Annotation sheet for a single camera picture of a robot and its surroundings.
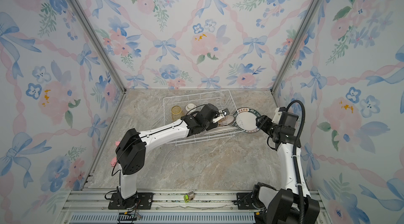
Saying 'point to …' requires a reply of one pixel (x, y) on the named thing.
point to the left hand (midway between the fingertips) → (213, 113)
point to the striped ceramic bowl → (191, 108)
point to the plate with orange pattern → (227, 120)
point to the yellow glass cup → (177, 113)
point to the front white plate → (221, 131)
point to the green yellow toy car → (190, 196)
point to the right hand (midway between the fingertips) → (261, 120)
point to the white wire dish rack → (229, 125)
